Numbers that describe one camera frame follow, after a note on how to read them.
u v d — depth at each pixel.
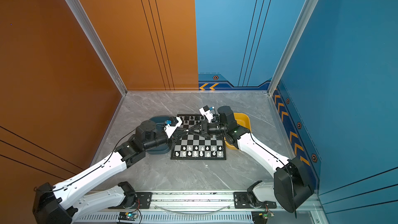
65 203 0.40
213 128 0.66
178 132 0.64
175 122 0.59
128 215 0.71
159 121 1.05
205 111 0.71
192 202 0.74
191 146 0.89
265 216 0.70
